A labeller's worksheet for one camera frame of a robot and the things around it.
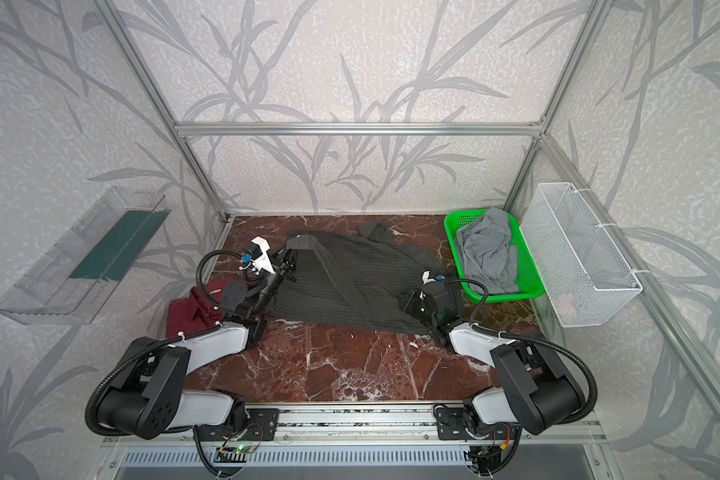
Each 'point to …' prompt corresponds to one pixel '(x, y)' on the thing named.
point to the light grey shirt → (488, 254)
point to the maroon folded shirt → (195, 313)
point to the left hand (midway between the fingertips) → (299, 234)
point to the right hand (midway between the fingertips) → (401, 287)
